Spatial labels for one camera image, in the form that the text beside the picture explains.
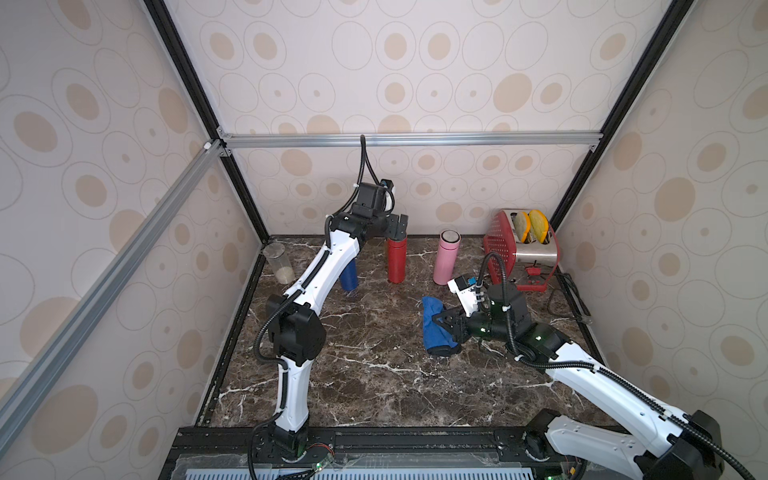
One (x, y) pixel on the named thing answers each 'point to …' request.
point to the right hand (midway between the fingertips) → (433, 323)
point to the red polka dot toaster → (503, 251)
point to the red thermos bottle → (396, 260)
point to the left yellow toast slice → (522, 223)
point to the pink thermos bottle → (446, 259)
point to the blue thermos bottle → (349, 277)
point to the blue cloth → (435, 335)
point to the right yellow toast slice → (540, 225)
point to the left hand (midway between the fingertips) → (399, 215)
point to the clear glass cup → (276, 255)
